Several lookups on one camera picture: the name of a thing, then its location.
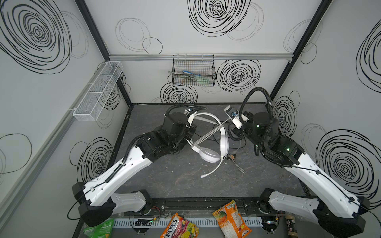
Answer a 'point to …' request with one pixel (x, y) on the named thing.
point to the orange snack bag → (230, 222)
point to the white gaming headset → (208, 154)
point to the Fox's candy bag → (180, 227)
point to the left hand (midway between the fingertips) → (192, 119)
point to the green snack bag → (103, 230)
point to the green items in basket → (193, 79)
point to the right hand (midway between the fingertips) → (233, 111)
